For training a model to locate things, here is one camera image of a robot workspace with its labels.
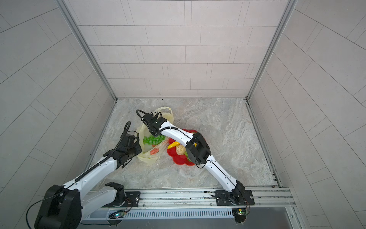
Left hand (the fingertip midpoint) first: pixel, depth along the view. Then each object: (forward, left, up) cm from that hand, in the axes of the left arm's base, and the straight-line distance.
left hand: (142, 145), depth 88 cm
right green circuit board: (-35, -54, -2) cm, 64 cm away
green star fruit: (-11, -28, +13) cm, 33 cm away
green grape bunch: (+3, -6, +2) cm, 7 cm away
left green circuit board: (-35, +4, +1) cm, 35 cm away
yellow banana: (-2, -20, +6) cm, 21 cm away
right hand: (+12, -9, 0) cm, 15 cm away
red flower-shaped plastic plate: (-8, -25, -1) cm, 26 cm away
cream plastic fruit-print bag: (-1, -5, +1) cm, 5 cm away
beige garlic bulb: (-5, -24, +4) cm, 25 cm away
